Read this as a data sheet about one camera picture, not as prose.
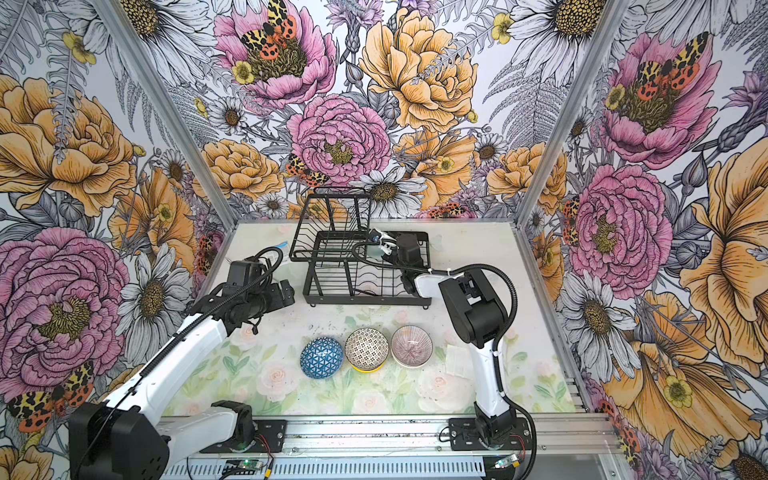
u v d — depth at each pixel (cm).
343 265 82
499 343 57
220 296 63
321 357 86
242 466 71
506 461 72
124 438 39
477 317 56
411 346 86
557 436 77
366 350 85
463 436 74
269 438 74
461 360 87
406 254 80
